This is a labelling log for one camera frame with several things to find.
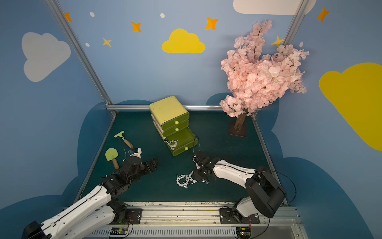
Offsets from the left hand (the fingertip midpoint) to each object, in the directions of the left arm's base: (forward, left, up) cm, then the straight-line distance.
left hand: (153, 160), depth 81 cm
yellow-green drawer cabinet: (+23, -9, +9) cm, 26 cm away
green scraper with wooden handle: (+24, +30, -10) cm, 40 cm away
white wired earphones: (+16, -8, -12) cm, 21 cm away
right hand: (-2, -26, -11) cm, 28 cm away
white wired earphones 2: (-9, -18, -11) cm, 23 cm away
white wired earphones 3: (-7, -23, -12) cm, 27 cm away
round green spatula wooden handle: (+9, +32, -12) cm, 35 cm away
